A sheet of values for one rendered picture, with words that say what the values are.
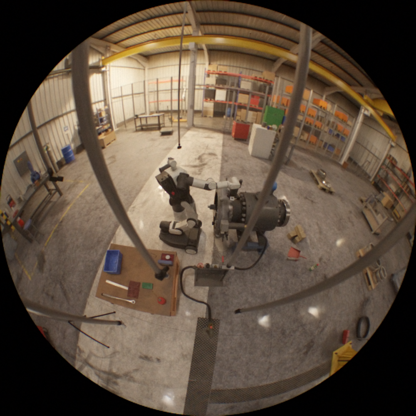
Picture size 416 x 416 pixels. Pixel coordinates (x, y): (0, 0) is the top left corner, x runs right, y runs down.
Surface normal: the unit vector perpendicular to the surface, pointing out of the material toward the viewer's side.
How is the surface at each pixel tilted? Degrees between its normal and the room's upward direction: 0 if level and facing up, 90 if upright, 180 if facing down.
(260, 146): 90
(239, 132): 90
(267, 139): 90
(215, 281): 0
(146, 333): 0
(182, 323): 0
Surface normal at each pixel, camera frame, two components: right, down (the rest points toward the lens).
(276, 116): -0.11, 0.71
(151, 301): 0.07, -0.69
